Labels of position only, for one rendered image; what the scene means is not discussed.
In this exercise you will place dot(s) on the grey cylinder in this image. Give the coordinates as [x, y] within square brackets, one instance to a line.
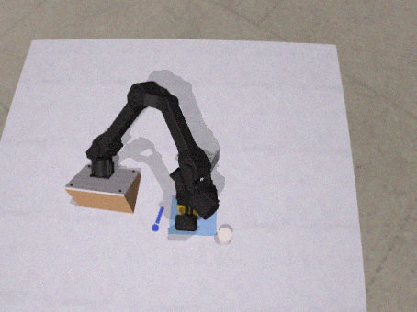
[224, 236]

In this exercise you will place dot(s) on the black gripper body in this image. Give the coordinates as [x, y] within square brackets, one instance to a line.
[186, 222]

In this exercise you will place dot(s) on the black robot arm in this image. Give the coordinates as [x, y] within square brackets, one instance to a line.
[193, 161]

